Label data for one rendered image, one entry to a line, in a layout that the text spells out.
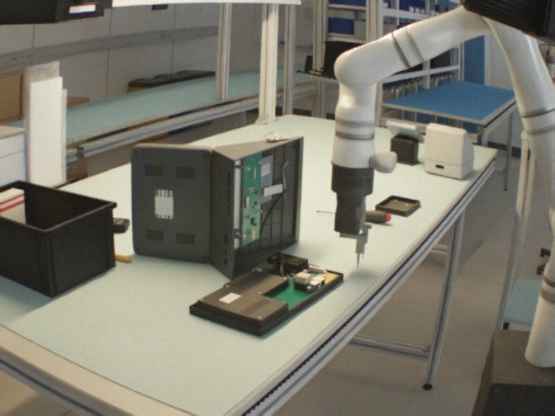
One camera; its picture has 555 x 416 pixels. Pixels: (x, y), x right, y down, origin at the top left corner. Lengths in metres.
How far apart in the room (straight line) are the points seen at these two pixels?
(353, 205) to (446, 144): 0.82
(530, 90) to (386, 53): 0.27
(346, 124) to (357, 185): 0.10
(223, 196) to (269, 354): 0.33
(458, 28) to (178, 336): 0.69
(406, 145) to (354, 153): 0.93
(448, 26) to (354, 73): 0.20
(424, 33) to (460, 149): 0.87
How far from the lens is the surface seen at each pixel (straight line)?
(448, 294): 2.60
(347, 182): 1.19
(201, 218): 1.25
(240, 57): 8.87
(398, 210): 1.60
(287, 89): 4.11
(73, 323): 1.05
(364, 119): 1.18
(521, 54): 1.14
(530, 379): 1.26
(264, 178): 1.27
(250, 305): 1.06
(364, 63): 1.15
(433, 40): 1.15
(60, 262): 1.14
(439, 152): 2.00
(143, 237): 1.30
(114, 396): 0.87
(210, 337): 1.01
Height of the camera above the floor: 1.47
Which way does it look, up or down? 17 degrees down
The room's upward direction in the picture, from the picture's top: 2 degrees clockwise
